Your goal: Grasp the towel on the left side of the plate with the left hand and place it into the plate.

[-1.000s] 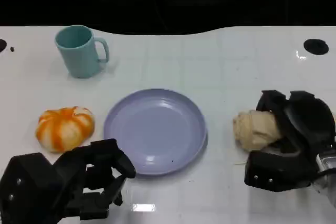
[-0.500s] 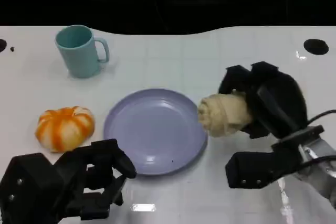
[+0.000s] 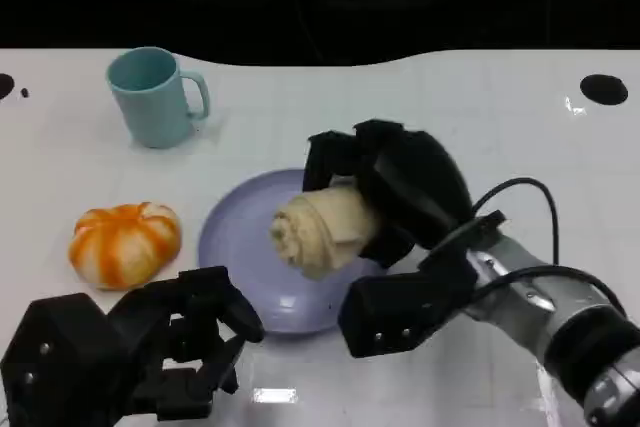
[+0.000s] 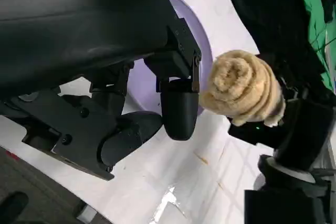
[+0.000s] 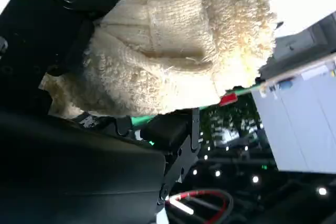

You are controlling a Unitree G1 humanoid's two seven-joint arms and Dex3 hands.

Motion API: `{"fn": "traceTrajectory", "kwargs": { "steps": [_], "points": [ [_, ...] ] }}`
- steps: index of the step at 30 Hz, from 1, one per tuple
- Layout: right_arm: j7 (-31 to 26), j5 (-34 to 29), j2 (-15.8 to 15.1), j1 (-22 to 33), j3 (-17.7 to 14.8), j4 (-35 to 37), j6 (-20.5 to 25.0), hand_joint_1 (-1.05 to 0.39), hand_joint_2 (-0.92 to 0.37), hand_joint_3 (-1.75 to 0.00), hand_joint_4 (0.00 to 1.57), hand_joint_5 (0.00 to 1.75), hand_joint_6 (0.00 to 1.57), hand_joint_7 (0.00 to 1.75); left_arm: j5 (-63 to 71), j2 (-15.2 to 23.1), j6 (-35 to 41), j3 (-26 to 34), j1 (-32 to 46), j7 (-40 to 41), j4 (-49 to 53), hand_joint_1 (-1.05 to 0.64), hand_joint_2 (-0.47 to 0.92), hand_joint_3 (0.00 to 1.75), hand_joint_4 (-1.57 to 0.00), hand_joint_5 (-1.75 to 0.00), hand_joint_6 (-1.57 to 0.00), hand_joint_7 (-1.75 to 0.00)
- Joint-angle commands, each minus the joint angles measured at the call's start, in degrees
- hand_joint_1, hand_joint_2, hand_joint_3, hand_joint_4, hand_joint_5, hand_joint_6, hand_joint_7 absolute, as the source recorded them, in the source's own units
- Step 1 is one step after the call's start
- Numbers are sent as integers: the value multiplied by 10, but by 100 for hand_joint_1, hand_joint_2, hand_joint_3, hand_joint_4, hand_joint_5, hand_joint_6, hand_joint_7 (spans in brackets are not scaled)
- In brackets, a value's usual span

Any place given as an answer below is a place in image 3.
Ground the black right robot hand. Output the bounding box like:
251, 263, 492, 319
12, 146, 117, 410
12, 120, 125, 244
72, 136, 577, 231
302, 118, 474, 269

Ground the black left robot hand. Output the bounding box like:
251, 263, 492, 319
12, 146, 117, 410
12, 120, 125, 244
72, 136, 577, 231
106, 266, 266, 422

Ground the beige towel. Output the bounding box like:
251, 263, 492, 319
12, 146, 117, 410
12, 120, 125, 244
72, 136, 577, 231
269, 176, 384, 283

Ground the lilac plate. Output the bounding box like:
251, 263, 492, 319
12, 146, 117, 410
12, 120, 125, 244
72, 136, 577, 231
197, 169, 396, 336

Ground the orange and white bread roll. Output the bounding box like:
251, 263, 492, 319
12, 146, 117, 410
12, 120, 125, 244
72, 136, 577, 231
68, 202, 182, 291

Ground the pale green mug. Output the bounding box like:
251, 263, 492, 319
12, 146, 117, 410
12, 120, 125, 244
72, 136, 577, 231
105, 46, 211, 150

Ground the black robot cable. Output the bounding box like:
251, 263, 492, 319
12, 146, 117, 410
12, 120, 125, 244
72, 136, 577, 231
469, 177, 560, 266
472, 264, 629, 319

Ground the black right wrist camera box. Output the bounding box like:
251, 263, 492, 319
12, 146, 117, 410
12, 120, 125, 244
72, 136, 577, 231
337, 210, 508, 359

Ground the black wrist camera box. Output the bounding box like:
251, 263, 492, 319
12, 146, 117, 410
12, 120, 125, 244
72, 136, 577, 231
0, 293, 132, 427
337, 210, 508, 359

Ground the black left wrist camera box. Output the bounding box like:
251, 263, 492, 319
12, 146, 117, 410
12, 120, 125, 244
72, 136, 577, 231
0, 293, 132, 427

